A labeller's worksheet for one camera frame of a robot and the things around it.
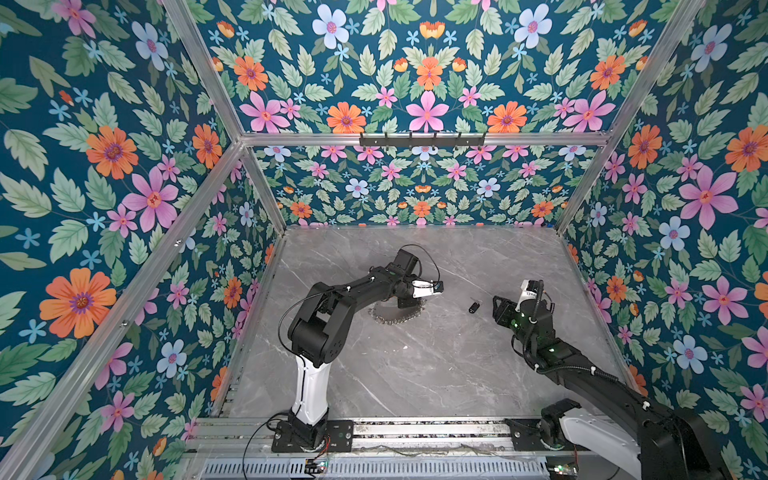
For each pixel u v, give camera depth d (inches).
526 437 28.8
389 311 38.8
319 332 20.5
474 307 38.6
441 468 30.1
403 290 33.0
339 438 28.9
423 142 36.3
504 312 29.5
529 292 29.0
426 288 33.2
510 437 29.1
